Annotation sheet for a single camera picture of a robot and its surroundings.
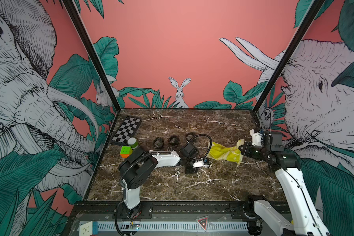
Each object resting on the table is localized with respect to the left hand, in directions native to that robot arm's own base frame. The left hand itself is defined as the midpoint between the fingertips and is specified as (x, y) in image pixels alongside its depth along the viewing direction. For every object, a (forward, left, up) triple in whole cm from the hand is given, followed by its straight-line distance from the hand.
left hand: (198, 166), depth 89 cm
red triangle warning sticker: (-29, +1, +1) cm, 29 cm away
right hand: (+2, -19, +22) cm, 29 cm away
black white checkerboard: (+28, +49, +2) cm, 56 cm away
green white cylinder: (+17, +42, +4) cm, 45 cm away
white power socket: (-29, +54, +5) cm, 61 cm away
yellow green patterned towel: (-1, -17, +17) cm, 24 cm away
